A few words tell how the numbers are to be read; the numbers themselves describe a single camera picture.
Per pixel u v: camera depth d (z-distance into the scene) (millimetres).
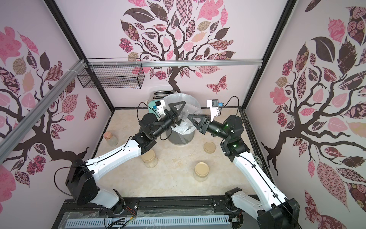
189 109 669
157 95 1055
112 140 957
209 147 970
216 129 559
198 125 576
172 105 600
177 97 923
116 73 947
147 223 696
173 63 929
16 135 518
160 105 656
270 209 384
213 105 551
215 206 738
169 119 617
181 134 795
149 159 794
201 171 759
